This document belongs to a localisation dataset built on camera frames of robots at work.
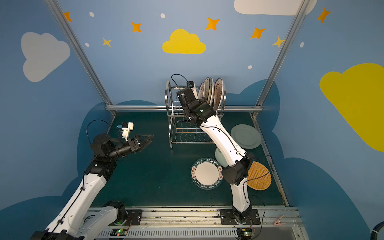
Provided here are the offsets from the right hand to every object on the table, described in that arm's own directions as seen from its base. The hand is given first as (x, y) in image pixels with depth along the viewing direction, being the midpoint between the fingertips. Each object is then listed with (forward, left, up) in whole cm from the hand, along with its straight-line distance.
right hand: (199, 100), depth 76 cm
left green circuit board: (-56, +36, -37) cm, 76 cm away
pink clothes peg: (-47, -42, -37) cm, 73 cm away
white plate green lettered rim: (-24, -7, -37) cm, 45 cm away
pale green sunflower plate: (-13, -15, -38) cm, 43 cm away
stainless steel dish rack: (+4, +12, -32) cm, 35 cm away
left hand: (-23, +20, -5) cm, 31 cm away
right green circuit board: (-52, -25, -38) cm, 69 cm away
